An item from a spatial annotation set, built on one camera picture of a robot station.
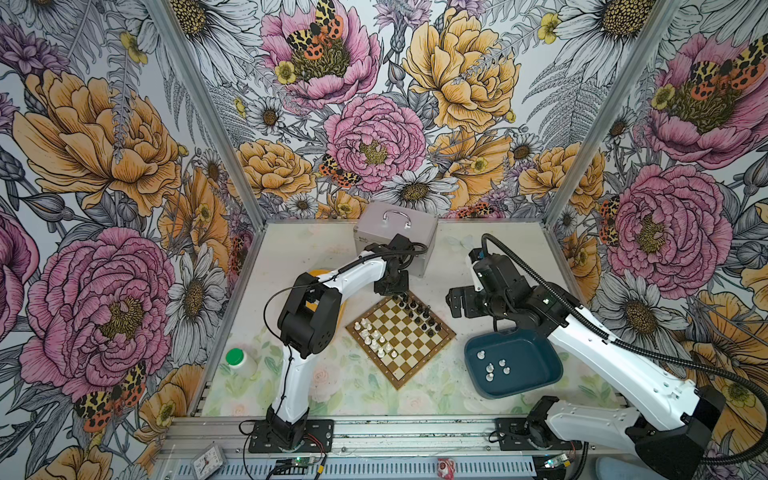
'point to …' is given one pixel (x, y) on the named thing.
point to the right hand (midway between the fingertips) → (466, 306)
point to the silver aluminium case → (380, 222)
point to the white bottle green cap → (241, 364)
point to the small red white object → (446, 468)
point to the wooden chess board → (401, 336)
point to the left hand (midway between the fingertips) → (395, 297)
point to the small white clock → (211, 460)
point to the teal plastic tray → (532, 363)
